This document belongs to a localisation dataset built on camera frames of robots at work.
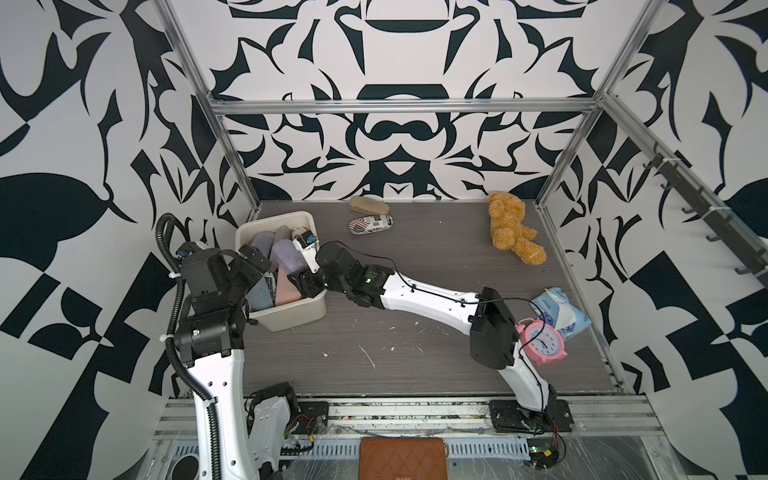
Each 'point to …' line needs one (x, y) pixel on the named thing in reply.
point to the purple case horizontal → (263, 241)
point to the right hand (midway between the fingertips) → (294, 266)
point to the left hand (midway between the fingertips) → (240, 258)
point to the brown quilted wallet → (402, 458)
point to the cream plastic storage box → (297, 312)
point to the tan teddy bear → (507, 212)
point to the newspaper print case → (368, 224)
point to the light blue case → (260, 296)
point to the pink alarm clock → (547, 347)
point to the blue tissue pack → (560, 312)
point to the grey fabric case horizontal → (283, 232)
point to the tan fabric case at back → (368, 205)
